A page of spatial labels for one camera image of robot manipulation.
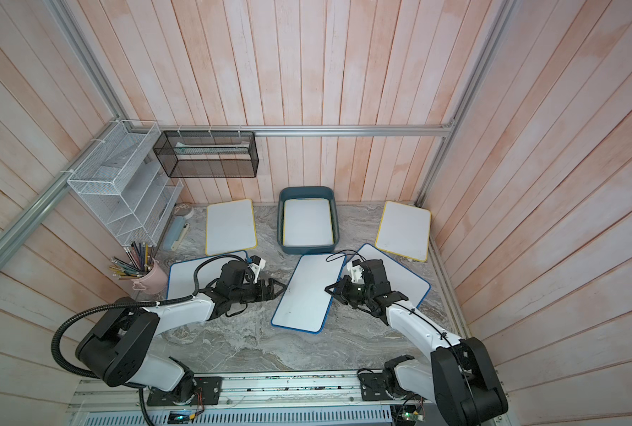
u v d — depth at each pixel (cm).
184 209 118
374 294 67
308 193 118
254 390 75
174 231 104
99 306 43
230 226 114
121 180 70
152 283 87
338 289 73
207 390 74
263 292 78
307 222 111
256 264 83
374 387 73
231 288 70
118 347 44
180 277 95
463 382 41
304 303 80
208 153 105
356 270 81
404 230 117
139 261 89
